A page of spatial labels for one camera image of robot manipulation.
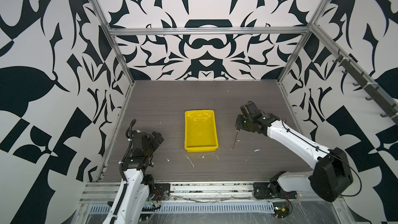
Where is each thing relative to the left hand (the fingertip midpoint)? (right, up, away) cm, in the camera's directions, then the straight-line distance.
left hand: (156, 136), depth 84 cm
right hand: (+44, +8, 0) cm, 45 cm away
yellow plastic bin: (+24, +1, +10) cm, 26 cm away
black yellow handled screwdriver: (+43, +7, -8) cm, 44 cm away
